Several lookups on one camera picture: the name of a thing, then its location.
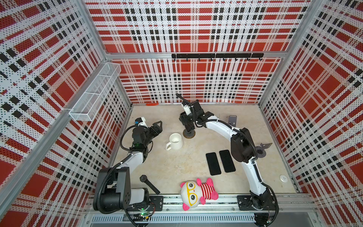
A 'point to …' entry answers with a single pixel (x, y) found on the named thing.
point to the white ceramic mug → (176, 142)
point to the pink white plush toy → (193, 193)
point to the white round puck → (283, 178)
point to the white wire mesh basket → (87, 107)
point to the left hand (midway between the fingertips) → (160, 123)
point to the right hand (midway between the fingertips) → (185, 115)
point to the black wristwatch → (143, 178)
